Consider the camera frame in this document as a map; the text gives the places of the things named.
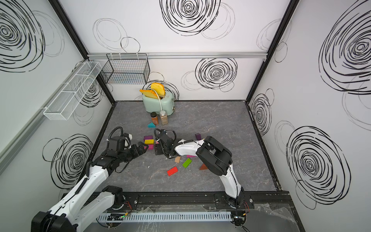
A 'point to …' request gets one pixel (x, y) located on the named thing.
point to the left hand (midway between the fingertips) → (143, 149)
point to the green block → (187, 163)
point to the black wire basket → (126, 68)
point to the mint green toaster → (151, 105)
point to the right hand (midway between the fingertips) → (159, 148)
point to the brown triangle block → (203, 167)
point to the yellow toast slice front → (150, 94)
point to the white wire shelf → (62, 106)
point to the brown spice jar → (155, 119)
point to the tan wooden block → (177, 159)
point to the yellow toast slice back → (159, 88)
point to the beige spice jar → (164, 117)
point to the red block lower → (172, 171)
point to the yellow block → (149, 141)
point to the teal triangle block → (151, 125)
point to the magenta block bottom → (188, 156)
